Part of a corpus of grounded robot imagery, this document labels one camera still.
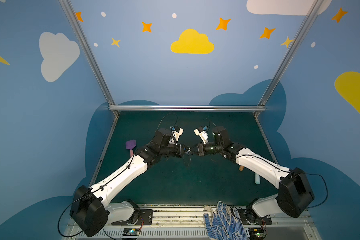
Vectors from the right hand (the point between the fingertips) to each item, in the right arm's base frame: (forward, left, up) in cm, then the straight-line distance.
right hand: (190, 148), depth 77 cm
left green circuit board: (-36, +27, -20) cm, 50 cm away
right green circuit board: (-33, -34, -21) cm, 52 cm away
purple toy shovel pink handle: (+12, +40, -18) cm, 46 cm away
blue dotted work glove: (-31, -19, -19) cm, 41 cm away
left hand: (-2, 0, +3) cm, 4 cm away
